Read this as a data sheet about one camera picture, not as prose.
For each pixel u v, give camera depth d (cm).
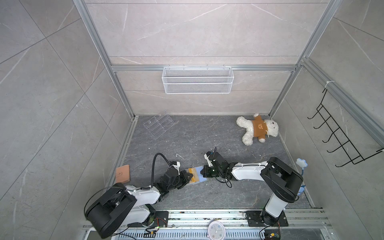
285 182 46
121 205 44
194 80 101
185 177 76
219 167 70
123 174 88
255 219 74
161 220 72
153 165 70
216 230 69
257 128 102
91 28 74
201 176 85
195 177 86
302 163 68
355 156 58
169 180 66
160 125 107
